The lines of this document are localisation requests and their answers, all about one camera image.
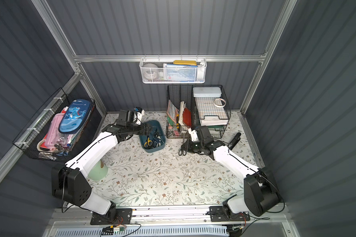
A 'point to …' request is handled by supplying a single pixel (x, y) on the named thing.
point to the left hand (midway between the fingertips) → (148, 126)
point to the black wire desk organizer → (190, 106)
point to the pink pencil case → (54, 135)
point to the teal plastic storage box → (155, 140)
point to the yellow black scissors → (148, 142)
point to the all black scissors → (157, 134)
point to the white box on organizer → (207, 92)
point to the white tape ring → (219, 106)
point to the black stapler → (234, 142)
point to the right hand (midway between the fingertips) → (184, 145)
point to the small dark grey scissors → (187, 147)
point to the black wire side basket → (31, 141)
